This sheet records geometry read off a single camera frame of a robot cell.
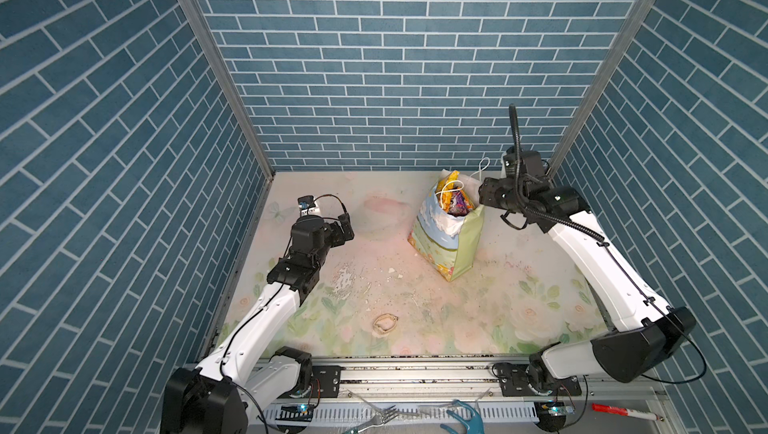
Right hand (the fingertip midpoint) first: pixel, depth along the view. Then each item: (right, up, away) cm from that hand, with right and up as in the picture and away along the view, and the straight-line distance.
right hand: (484, 186), depth 77 cm
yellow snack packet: (-10, -1, +5) cm, 11 cm away
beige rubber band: (-27, -39, +4) cm, 48 cm away
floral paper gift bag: (-8, -15, +3) cm, 17 cm away
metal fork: (-26, -55, -7) cm, 61 cm away
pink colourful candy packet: (-4, -5, +10) cm, 12 cm away
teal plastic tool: (-5, -55, -9) cm, 56 cm away
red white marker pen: (+31, -53, -7) cm, 62 cm away
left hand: (-39, -8, +5) cm, 40 cm away
